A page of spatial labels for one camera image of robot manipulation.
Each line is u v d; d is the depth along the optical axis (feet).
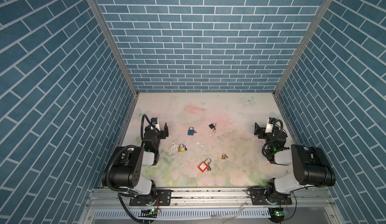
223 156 2.90
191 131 3.24
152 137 2.28
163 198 2.41
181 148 3.00
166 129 2.78
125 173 1.45
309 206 2.53
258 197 2.42
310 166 1.52
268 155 2.33
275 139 2.28
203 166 2.71
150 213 2.33
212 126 3.33
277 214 2.30
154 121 2.54
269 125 2.63
